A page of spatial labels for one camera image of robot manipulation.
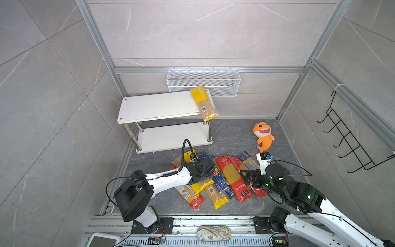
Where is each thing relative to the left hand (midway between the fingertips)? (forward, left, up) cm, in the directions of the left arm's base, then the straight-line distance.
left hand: (205, 172), depth 86 cm
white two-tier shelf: (+45, +31, -6) cm, 55 cm away
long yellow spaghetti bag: (-8, -1, -1) cm, 8 cm away
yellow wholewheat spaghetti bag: (-8, +5, -1) cm, 9 cm away
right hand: (-6, -19, +15) cm, 25 cm away
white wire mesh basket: (+52, -14, +24) cm, 59 cm away
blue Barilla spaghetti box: (-7, -8, 0) cm, 11 cm away
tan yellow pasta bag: (+9, +17, -4) cm, 19 cm away
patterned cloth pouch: (-29, -3, -1) cm, 29 cm away
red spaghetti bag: (+3, -21, -1) cm, 22 cm away
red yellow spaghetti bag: (-9, -17, +1) cm, 19 cm away
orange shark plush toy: (+27, -41, +4) cm, 49 cm away
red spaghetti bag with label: (-11, +10, -2) cm, 15 cm away
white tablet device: (-30, +47, -1) cm, 56 cm away
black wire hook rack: (-5, -62, +29) cm, 69 cm away
